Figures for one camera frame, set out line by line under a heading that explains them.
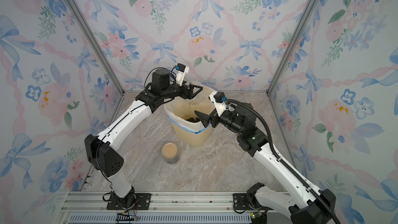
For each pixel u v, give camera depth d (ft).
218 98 1.70
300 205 1.30
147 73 3.68
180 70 2.12
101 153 1.44
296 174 1.37
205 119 1.84
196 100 2.46
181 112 3.02
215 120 1.85
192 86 2.18
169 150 2.62
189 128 2.35
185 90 2.17
